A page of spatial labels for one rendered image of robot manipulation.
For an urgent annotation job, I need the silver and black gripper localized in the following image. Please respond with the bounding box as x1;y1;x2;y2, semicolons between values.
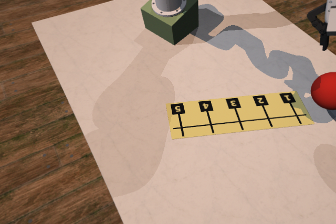
307;0;336;51

